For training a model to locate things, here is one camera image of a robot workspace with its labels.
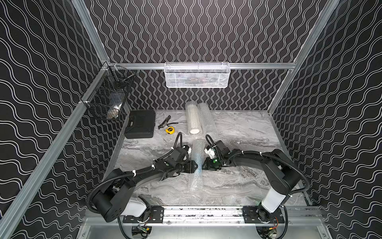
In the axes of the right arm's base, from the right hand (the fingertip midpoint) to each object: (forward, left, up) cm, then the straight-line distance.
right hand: (202, 168), depth 89 cm
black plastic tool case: (+31, +44, +4) cm, 53 cm away
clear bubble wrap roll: (+32, -4, +7) cm, 33 cm away
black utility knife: (+36, +28, 0) cm, 46 cm away
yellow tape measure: (+28, +22, +2) cm, 36 cm away
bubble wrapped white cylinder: (+25, +5, +7) cm, 27 cm away
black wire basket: (+34, +59, +26) cm, 73 cm away
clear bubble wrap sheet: (-10, +4, +4) cm, 12 cm away
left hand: (0, +5, +5) cm, 7 cm away
